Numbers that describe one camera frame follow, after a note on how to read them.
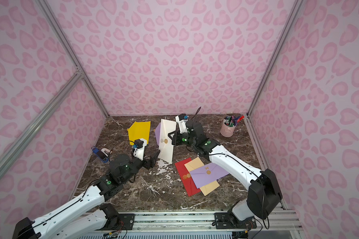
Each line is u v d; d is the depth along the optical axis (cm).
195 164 93
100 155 97
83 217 56
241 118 96
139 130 110
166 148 78
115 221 68
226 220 72
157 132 107
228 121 101
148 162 64
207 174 88
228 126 100
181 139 67
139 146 61
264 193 40
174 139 70
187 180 87
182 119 68
